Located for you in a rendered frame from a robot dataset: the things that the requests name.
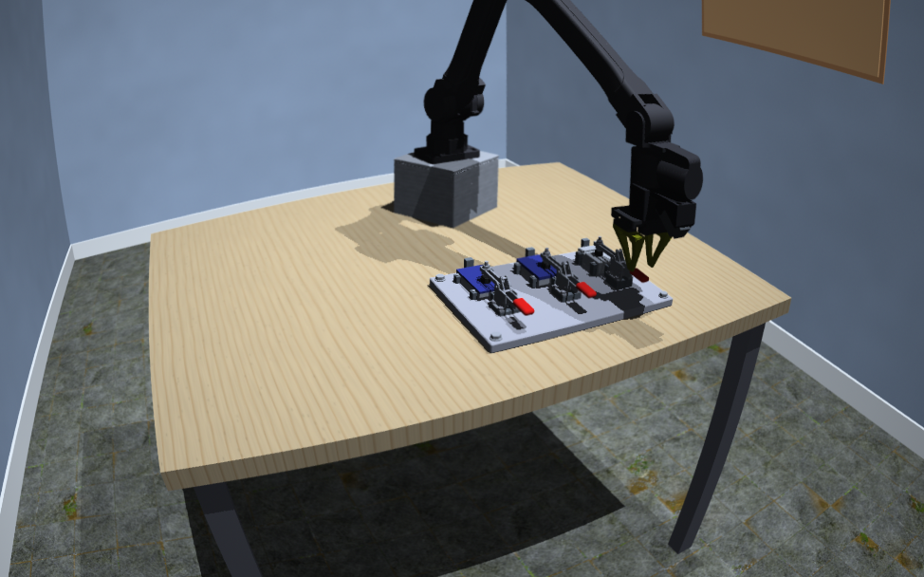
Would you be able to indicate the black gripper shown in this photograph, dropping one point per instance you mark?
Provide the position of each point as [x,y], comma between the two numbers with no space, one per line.
[646,230]

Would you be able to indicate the blue rectangular block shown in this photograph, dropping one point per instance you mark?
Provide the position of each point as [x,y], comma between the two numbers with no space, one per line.
[532,265]
[471,276]

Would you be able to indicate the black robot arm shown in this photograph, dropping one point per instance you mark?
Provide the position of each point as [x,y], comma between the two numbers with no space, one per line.
[645,116]

